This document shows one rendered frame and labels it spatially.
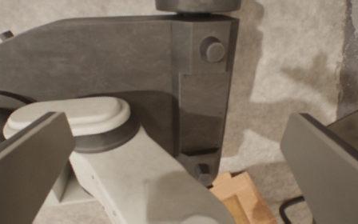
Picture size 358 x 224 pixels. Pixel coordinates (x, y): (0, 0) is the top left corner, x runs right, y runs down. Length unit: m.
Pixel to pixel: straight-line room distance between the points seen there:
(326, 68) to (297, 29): 0.23
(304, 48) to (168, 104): 0.54
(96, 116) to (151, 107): 0.19
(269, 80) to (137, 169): 0.62
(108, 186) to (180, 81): 0.28
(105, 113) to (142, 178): 0.13
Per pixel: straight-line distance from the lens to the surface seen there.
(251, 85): 0.78
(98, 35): 0.46
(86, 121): 0.36
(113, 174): 0.31
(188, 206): 0.23
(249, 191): 0.93
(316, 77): 0.94
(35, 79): 0.53
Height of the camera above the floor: 0.61
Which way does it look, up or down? 58 degrees down
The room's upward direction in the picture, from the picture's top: 161 degrees clockwise
